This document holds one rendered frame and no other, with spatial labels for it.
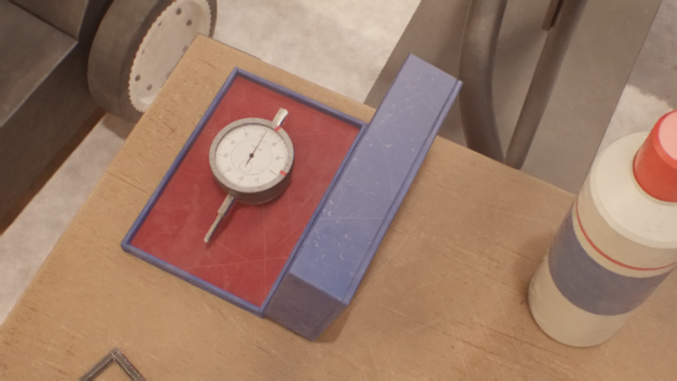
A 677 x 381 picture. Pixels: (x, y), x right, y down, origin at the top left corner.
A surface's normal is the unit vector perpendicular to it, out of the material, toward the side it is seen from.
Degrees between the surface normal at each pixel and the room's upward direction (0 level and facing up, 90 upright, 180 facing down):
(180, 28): 90
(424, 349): 0
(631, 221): 42
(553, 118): 0
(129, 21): 19
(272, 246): 0
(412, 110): 13
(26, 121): 90
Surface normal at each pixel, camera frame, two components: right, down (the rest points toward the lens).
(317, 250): 0.20, -0.33
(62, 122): 0.84, 0.48
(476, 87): 0.04, 0.35
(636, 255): -0.30, 0.86
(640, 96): 0.00, -0.43
